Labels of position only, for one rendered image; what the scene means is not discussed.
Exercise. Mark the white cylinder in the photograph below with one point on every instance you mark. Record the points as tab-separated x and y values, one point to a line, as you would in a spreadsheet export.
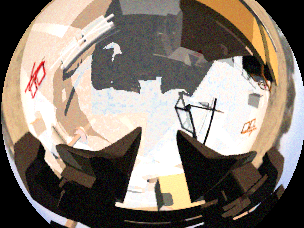
56	139

